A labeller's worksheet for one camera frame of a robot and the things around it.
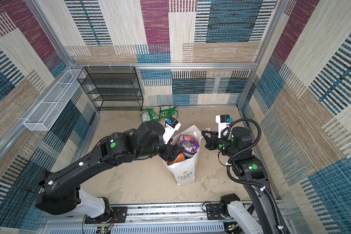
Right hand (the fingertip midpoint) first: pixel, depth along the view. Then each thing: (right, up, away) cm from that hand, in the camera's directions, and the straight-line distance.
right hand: (202, 135), depth 66 cm
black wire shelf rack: (-59, +31, +45) cm, 81 cm away
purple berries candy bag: (-5, -6, +9) cm, 11 cm away
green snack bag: (-32, +12, +45) cm, 57 cm away
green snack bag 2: (-19, +14, +49) cm, 54 cm away
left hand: (-10, -3, -7) cm, 13 cm away
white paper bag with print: (-8, -18, +5) cm, 20 cm away
